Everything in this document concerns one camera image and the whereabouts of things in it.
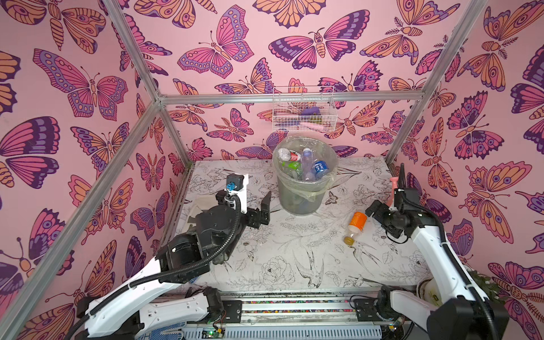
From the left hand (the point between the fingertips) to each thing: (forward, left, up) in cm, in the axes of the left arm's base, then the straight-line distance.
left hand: (257, 190), depth 57 cm
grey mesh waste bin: (+14, -14, -23) cm, 30 cm away
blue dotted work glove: (-29, +35, -41) cm, 61 cm away
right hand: (+8, -44, -26) cm, 51 cm away
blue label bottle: (+24, -23, -17) cm, 37 cm away
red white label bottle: (+28, -9, -13) cm, 33 cm away
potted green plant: (-18, -68, -23) cm, 74 cm away
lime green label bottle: (+25, -12, -18) cm, 33 cm away
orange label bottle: (+9, -39, -36) cm, 54 cm away
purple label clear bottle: (+24, -18, -17) cm, 34 cm away
